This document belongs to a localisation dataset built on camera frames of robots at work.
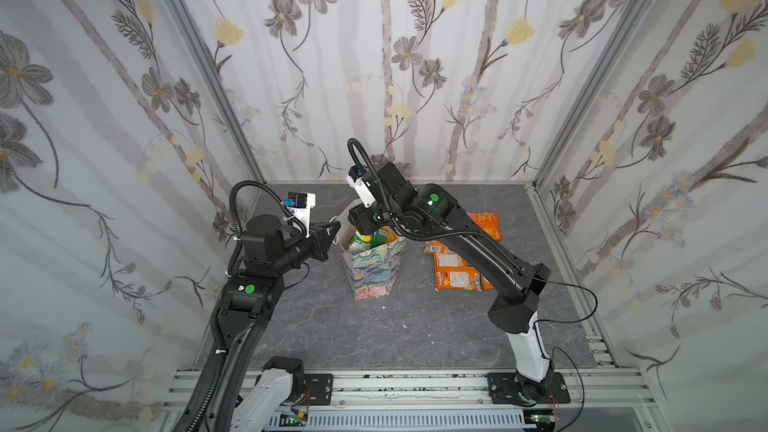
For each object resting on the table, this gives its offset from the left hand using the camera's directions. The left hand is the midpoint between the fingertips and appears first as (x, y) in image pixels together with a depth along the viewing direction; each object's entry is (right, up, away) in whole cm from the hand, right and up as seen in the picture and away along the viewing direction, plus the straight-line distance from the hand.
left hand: (335, 217), depth 67 cm
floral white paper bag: (+8, -15, +13) cm, 21 cm away
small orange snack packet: (+48, -3, +39) cm, 62 cm away
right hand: (+4, +3, +2) cm, 5 cm away
